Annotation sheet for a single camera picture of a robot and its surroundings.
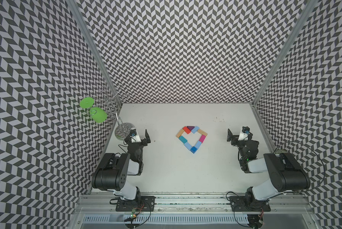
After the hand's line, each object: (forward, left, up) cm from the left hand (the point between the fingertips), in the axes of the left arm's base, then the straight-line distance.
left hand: (139, 131), depth 90 cm
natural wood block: (+4, -26, -9) cm, 28 cm away
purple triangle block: (+9, -34, -9) cm, 36 cm away
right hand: (0, -62, 0) cm, 62 cm away
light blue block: (+7, -37, -9) cm, 39 cm away
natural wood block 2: (+6, -42, -11) cm, 44 cm away
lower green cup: (+4, +23, +11) cm, 26 cm away
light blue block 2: (-5, -32, -12) cm, 35 cm away
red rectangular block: (+8, -31, -10) cm, 33 cm away
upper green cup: (+5, +24, +21) cm, 33 cm away
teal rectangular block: (0, -28, -11) cm, 30 cm away
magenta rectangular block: (+1, -42, -10) cm, 43 cm away
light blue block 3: (-5, -38, -10) cm, 40 cm away
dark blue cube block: (-8, -35, -9) cm, 37 cm away
